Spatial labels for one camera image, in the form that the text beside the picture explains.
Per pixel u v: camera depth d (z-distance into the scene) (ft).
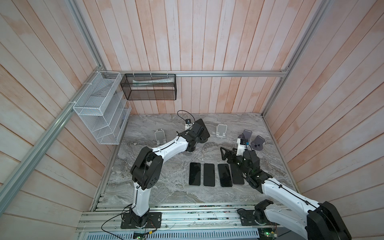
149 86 3.45
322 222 1.31
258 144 3.20
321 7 2.26
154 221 2.40
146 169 1.66
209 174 2.90
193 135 2.36
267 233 2.32
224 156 2.49
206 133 3.29
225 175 3.52
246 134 3.29
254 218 2.38
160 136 3.34
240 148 2.36
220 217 2.48
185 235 2.30
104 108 2.36
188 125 2.72
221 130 3.43
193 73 3.13
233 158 2.42
